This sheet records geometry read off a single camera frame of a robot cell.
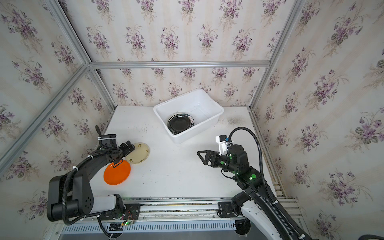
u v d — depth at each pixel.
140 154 0.98
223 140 0.64
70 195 0.41
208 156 0.62
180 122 1.04
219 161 0.61
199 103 1.20
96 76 0.99
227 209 0.73
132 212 0.73
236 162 0.53
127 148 0.83
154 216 0.73
